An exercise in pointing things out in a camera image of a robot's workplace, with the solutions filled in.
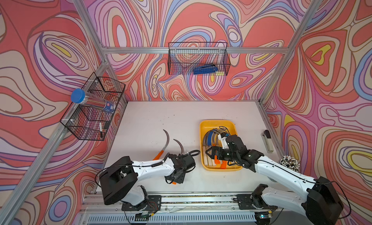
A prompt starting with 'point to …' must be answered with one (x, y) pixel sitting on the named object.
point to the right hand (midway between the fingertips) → (212, 156)
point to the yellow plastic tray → (229, 126)
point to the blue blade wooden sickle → (209, 143)
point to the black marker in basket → (100, 130)
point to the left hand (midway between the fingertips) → (179, 180)
